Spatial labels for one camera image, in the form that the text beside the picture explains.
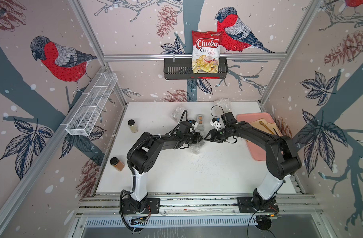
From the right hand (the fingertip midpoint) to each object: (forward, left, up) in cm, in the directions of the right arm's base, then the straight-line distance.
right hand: (206, 138), depth 90 cm
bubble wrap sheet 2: (+19, +21, 0) cm, 28 cm away
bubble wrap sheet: (+31, -15, 0) cm, 35 cm away
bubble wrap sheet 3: (-6, +7, -1) cm, 9 cm away
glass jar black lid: (+8, +50, 0) cm, 50 cm away
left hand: (+2, 0, -1) cm, 3 cm away
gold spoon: (+19, -43, -8) cm, 48 cm away
